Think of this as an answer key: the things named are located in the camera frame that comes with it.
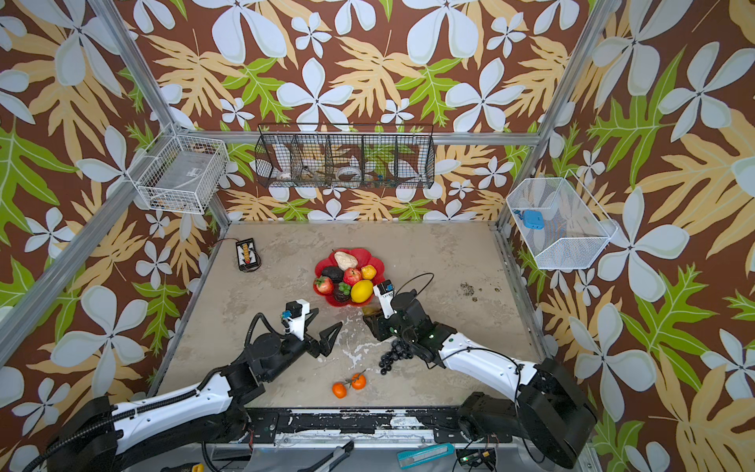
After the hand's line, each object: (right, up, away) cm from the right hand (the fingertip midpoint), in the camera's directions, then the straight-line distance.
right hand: (367, 315), depth 81 cm
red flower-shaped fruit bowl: (-2, +16, +24) cm, 28 cm away
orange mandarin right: (-2, -18, -2) cm, 18 cm away
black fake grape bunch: (+9, -11, +3) cm, 14 cm away
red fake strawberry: (-15, +7, +13) cm, 21 cm away
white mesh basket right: (+57, +25, -3) cm, 62 cm away
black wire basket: (-7, +50, +16) cm, 53 cm away
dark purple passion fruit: (-9, +5, +12) cm, 16 cm away
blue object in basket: (+49, +28, +5) cm, 57 cm away
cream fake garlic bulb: (-8, +15, +19) cm, 26 cm away
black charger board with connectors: (-46, +17, +26) cm, 56 cm away
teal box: (+14, -32, -11) cm, 36 cm away
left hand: (-10, +1, -5) cm, 12 cm away
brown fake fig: (+1, +2, -1) cm, 2 cm away
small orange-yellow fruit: (0, +11, +17) cm, 20 cm away
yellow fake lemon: (-2, +5, +12) cm, 13 cm away
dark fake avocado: (-12, +11, +17) cm, 23 cm away
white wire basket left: (-56, +41, +4) cm, 70 cm away
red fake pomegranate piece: (-6, +10, +16) cm, 20 cm away
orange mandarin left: (-7, -20, -3) cm, 21 cm away
